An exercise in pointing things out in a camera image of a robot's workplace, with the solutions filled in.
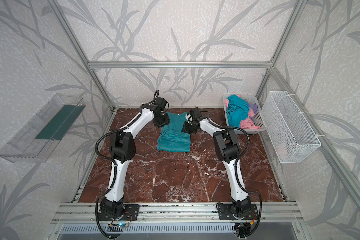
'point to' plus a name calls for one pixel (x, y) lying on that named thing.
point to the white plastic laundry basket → (258, 119)
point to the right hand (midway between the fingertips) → (182, 126)
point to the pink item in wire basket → (282, 150)
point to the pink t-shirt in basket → (247, 123)
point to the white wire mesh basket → (291, 139)
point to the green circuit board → (122, 224)
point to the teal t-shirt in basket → (237, 110)
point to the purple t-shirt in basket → (253, 106)
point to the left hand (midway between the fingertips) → (169, 119)
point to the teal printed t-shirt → (172, 138)
